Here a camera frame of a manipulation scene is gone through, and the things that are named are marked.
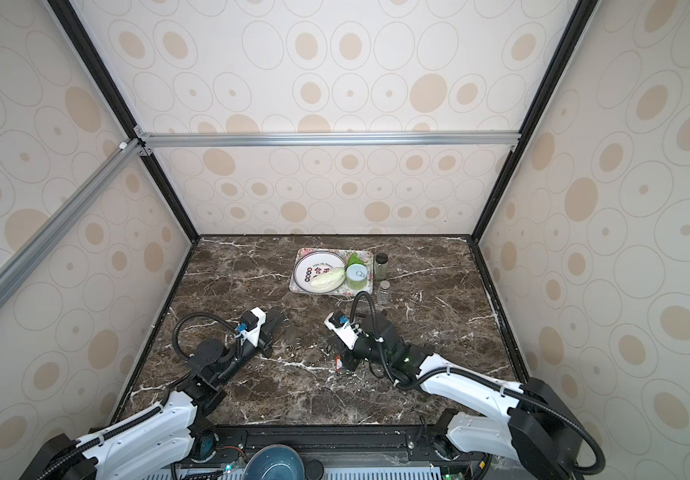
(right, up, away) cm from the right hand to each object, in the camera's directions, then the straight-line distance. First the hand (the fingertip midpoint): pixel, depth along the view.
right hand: (332, 339), depth 78 cm
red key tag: (+1, -9, +9) cm, 13 cm away
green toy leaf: (+6, +21, +24) cm, 33 cm away
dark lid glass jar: (+15, +19, +22) cm, 33 cm away
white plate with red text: (-9, +20, +31) cm, 38 cm away
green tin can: (+7, +15, +23) cm, 28 cm away
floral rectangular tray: (+10, +23, +35) cm, 44 cm away
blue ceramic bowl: (-13, -27, -8) cm, 31 cm away
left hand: (-11, +7, -4) cm, 14 cm away
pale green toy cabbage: (-3, +14, +24) cm, 28 cm away
